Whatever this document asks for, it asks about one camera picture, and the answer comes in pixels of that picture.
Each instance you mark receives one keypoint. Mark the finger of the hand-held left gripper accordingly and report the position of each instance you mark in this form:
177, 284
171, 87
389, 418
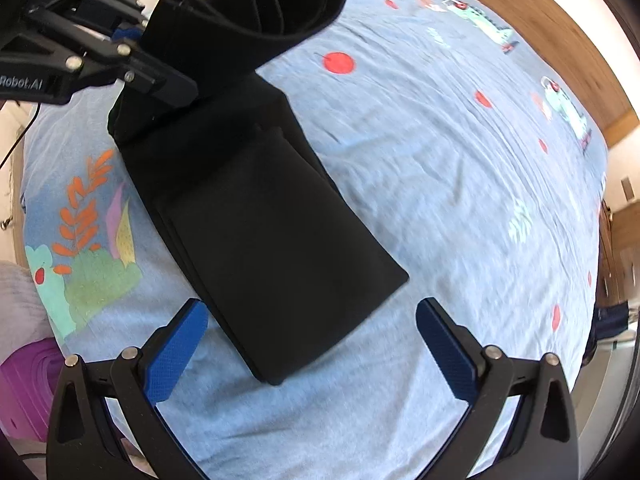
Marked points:
150, 77
100, 5

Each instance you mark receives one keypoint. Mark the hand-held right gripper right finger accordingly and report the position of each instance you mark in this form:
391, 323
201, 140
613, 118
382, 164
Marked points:
445, 350

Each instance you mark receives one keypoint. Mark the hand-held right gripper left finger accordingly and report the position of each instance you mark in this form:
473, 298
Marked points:
175, 355

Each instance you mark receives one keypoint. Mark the black pants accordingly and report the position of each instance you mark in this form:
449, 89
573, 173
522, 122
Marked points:
260, 235

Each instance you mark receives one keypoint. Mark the blue printed blanket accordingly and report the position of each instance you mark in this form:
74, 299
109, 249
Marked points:
450, 210

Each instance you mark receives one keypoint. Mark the purple mat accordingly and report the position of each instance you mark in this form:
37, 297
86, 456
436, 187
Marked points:
25, 385

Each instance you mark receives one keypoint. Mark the pale lavender cloth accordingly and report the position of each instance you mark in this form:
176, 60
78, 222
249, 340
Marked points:
15, 300

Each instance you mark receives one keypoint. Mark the wooden dresser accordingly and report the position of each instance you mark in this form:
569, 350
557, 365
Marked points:
622, 240

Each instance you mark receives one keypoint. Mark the wooden headboard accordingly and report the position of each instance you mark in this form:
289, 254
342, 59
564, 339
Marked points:
550, 20

